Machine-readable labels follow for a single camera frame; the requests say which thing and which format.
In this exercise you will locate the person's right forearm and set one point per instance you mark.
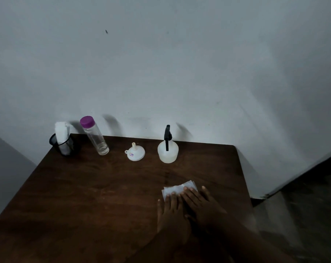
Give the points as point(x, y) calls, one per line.
point(247, 243)

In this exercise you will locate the black mesh cup holder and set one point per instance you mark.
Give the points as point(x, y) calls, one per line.
point(73, 146)

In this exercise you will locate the white plastic funnel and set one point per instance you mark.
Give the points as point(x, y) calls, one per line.
point(136, 155)

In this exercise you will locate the clear plastic water bottle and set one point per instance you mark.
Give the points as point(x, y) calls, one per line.
point(98, 141)

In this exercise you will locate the person's right hand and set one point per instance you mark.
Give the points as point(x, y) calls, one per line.
point(206, 208)

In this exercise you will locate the black cup with tissues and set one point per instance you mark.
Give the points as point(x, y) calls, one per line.
point(62, 132)

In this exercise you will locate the white spray bottle body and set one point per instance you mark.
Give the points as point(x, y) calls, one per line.
point(168, 156)

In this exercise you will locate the purple bottle cap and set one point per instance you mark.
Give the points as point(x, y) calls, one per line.
point(87, 121)

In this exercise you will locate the person's left hand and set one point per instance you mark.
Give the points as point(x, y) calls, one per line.
point(172, 221)

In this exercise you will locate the black spray head with tube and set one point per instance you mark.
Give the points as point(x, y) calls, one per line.
point(167, 134)

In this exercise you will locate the dark wooden table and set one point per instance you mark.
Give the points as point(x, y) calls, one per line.
point(99, 194)

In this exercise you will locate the white tissue sheet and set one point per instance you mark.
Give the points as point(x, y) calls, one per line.
point(179, 187)

